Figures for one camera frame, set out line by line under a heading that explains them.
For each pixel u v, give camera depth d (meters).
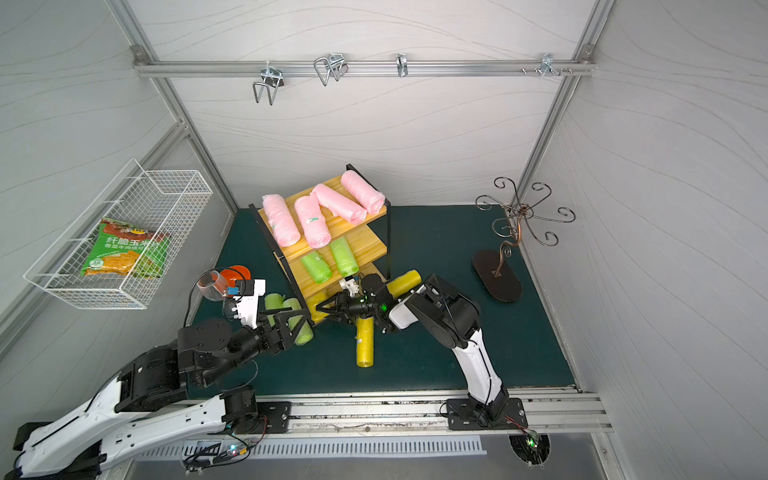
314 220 0.66
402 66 0.78
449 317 0.54
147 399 0.42
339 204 0.71
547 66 0.77
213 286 0.81
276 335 0.53
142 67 0.77
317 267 0.78
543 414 0.77
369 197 0.71
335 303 0.82
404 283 0.95
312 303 0.84
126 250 0.62
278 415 0.74
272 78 0.78
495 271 0.99
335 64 0.75
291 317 0.56
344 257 0.81
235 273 0.95
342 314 0.80
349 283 0.88
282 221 0.66
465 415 0.73
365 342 0.82
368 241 0.88
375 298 0.73
